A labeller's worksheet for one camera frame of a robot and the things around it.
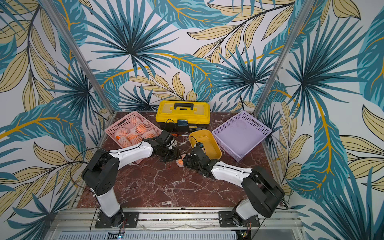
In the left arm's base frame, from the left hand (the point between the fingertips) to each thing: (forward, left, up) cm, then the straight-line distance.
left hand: (178, 159), depth 89 cm
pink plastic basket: (+22, +33, 0) cm, 40 cm away
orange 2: (+19, +20, 0) cm, 27 cm away
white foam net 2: (+20, +14, +1) cm, 25 cm away
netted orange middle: (+21, +26, +2) cm, 33 cm away
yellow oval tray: (+19, -18, -4) cm, 26 cm away
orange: (-1, -2, -1) cm, 2 cm away
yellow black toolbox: (+24, -2, +12) cm, 27 cm away
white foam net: (-1, +1, -2) cm, 2 cm away
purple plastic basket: (+23, -41, -5) cm, 48 cm away
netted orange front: (+14, +32, 0) cm, 35 cm away
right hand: (-1, -5, +1) cm, 5 cm away
